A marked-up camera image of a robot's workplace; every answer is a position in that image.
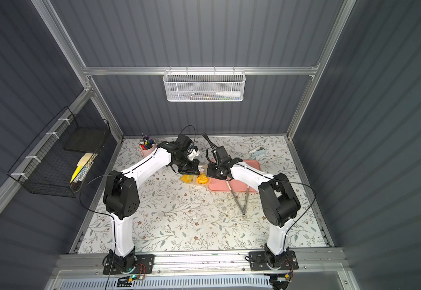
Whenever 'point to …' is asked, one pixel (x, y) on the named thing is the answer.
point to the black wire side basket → (55, 170)
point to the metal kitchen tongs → (242, 211)
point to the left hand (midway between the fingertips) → (201, 175)
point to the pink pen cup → (146, 146)
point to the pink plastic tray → (232, 185)
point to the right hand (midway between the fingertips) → (210, 172)
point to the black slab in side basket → (86, 139)
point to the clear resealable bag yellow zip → (203, 169)
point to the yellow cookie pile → (202, 179)
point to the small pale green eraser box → (257, 151)
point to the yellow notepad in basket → (83, 162)
